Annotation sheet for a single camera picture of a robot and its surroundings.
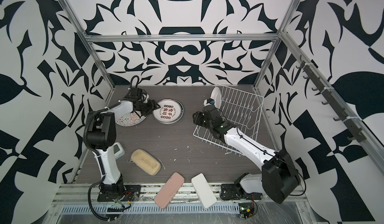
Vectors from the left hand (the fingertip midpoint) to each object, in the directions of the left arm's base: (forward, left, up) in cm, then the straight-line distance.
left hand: (158, 105), depth 100 cm
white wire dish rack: (-2, -55, -3) cm, 55 cm away
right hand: (-15, -23, +11) cm, 30 cm away
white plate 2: (+2, -38, +7) cm, 38 cm away
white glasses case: (-50, -27, -2) cm, 57 cm away
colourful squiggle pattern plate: (-5, +19, -7) cm, 21 cm away
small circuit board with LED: (-57, -46, -8) cm, 73 cm away
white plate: (-1, -8, -5) cm, 10 cm away
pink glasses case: (-49, -9, -5) cm, 50 cm away
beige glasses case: (-35, +3, -4) cm, 35 cm away
